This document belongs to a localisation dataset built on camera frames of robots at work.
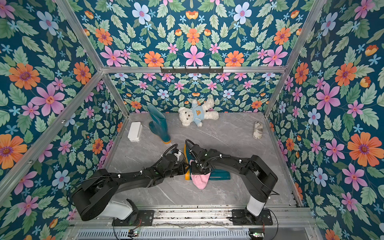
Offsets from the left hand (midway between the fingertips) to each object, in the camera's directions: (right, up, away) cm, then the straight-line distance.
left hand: (190, 167), depth 87 cm
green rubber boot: (-19, +25, 0) cm, 31 cm away
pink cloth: (+6, -6, -6) cm, 10 cm away
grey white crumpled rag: (+46, +19, +17) cm, 53 cm away
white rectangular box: (-40, +20, +15) cm, 47 cm away
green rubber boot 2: (+15, -4, 0) cm, 15 cm away
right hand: (+3, -1, -1) cm, 3 cm away
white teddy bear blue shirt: (+4, +35, +23) cm, 42 cm away
